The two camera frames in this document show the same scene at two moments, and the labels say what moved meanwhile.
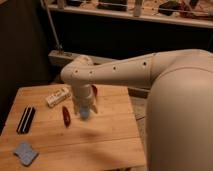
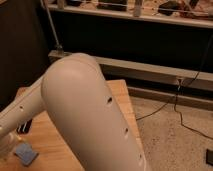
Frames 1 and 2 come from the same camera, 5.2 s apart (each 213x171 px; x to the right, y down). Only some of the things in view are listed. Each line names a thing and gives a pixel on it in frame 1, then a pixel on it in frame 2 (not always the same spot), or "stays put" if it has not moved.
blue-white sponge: [26, 154] stays put
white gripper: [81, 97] -> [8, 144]
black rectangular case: [24, 124] stays put
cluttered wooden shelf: [194, 13] stays put
